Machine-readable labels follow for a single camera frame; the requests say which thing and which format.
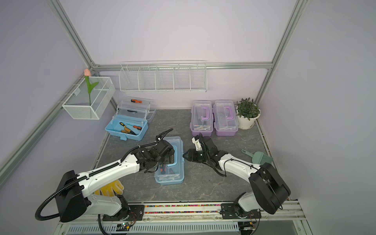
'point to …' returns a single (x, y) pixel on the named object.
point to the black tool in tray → (131, 111)
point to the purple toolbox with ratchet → (201, 118)
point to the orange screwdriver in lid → (136, 101)
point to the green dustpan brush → (259, 157)
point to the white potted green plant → (247, 111)
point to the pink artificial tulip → (90, 87)
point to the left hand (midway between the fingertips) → (166, 157)
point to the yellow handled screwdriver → (126, 129)
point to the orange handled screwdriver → (137, 127)
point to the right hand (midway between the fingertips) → (184, 155)
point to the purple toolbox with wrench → (225, 122)
